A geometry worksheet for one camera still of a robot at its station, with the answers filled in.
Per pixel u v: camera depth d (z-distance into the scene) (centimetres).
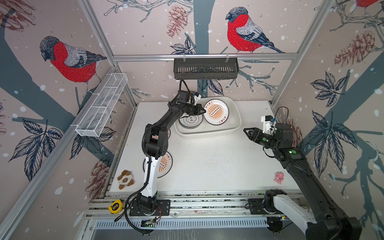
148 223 71
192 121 107
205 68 104
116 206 73
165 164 88
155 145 59
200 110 88
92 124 71
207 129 97
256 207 72
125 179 80
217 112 98
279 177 80
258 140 67
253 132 70
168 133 82
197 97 92
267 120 69
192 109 86
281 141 57
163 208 73
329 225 37
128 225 70
